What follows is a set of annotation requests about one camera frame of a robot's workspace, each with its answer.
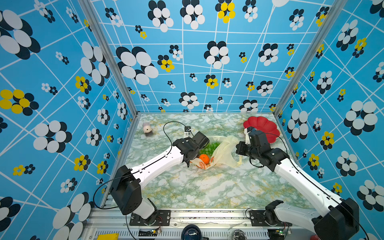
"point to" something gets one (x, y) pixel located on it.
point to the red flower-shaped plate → (262, 124)
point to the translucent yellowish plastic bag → (226, 154)
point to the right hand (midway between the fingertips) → (236, 145)
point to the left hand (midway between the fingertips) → (190, 146)
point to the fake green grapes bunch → (209, 148)
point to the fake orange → (205, 158)
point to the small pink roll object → (147, 127)
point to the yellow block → (108, 236)
